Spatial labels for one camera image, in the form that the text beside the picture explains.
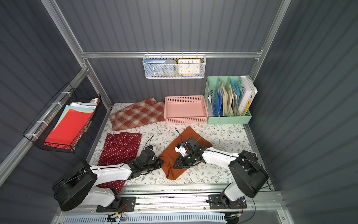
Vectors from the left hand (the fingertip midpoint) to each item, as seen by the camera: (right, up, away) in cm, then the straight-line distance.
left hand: (163, 162), depth 87 cm
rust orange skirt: (+3, +2, +2) cm, 4 cm away
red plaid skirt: (-19, +33, +29) cm, 48 cm away
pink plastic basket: (+15, +35, +32) cm, 50 cm away
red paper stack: (-49, +25, -12) cm, 56 cm away
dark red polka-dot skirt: (-32, +7, +7) cm, 34 cm away
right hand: (+9, -1, -6) cm, 10 cm away
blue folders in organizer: (+37, +38, +12) cm, 55 cm away
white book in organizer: (+57, +46, +7) cm, 73 cm away
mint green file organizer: (+46, +50, +13) cm, 69 cm away
